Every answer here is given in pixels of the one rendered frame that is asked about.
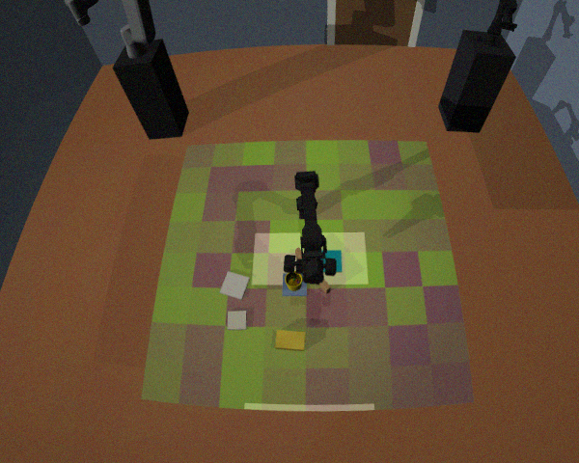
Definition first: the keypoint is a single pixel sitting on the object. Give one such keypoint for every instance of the yellow cup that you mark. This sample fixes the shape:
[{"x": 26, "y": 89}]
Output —
[{"x": 293, "y": 285}]

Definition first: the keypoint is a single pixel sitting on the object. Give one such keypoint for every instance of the yellow flat block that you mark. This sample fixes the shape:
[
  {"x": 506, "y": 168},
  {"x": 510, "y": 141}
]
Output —
[{"x": 290, "y": 340}]

